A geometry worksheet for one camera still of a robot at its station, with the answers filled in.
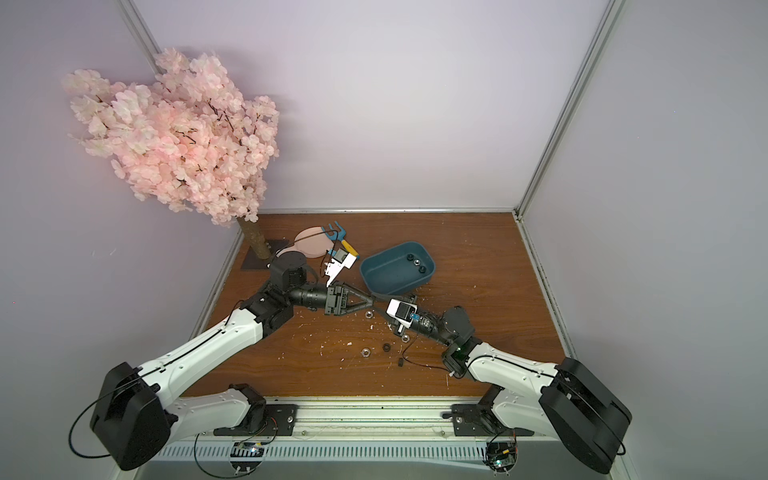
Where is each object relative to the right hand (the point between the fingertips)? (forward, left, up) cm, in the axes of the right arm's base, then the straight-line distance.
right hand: (377, 293), depth 66 cm
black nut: (+30, -8, -27) cm, 41 cm away
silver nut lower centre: (-5, +5, -26) cm, 27 cm away
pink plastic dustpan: (+38, +30, -28) cm, 56 cm away
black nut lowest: (-7, -5, -28) cm, 29 cm away
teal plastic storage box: (+25, -3, -28) cm, 37 cm away
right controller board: (-27, -30, -29) cm, 50 cm away
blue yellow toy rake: (+41, +20, -26) cm, 53 cm away
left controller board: (-28, +33, -29) cm, 52 cm away
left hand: (-4, +1, -1) cm, 4 cm away
